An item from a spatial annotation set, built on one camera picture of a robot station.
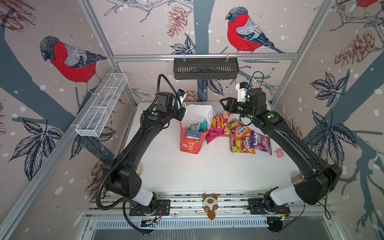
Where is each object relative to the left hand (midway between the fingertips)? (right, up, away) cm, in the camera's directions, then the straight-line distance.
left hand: (182, 106), depth 79 cm
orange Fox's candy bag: (+36, -15, +22) cm, 44 cm away
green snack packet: (+12, -12, +14) cm, 22 cm away
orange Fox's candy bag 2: (+37, -24, +14) cm, 46 cm away
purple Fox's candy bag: (+48, -22, +14) cm, 55 cm away
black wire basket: (+14, +28, +27) cm, 42 cm away
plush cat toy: (+15, -49, -6) cm, 52 cm away
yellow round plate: (-26, -36, +6) cm, 45 cm away
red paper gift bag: (+6, -13, +16) cm, 22 cm away
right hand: (+20, +2, -6) cm, 21 cm away
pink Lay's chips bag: (+22, -12, +15) cm, 29 cm away
